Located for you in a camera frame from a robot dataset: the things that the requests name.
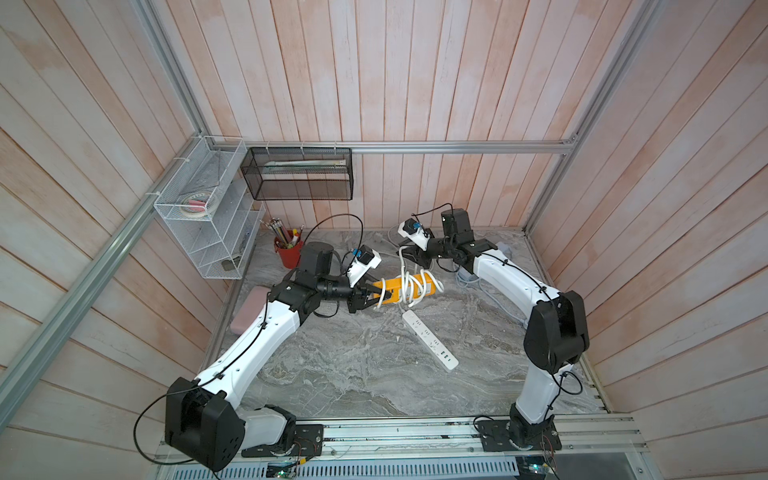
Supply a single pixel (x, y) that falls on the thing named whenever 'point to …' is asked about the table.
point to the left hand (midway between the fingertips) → (384, 295)
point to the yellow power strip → (393, 284)
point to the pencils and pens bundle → (284, 238)
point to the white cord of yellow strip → (413, 287)
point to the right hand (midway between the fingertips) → (400, 246)
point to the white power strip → (446, 361)
